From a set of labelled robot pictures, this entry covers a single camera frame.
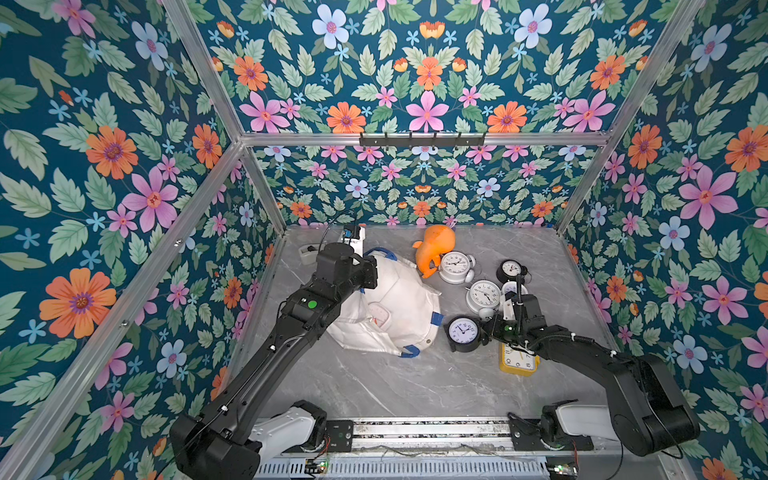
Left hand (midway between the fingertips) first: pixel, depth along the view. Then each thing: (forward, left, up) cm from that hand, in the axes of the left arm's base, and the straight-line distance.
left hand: (377, 256), depth 73 cm
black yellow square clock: (-20, -38, -28) cm, 51 cm away
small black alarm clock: (+12, -44, -27) cm, 53 cm away
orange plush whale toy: (+25, -20, -23) cm, 40 cm away
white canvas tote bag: (-2, -5, -28) cm, 28 cm away
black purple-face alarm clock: (-11, -24, -27) cm, 37 cm away
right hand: (-7, -32, -27) cm, 43 cm away
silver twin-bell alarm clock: (+13, -26, -25) cm, 38 cm away
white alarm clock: (+1, -32, -26) cm, 41 cm away
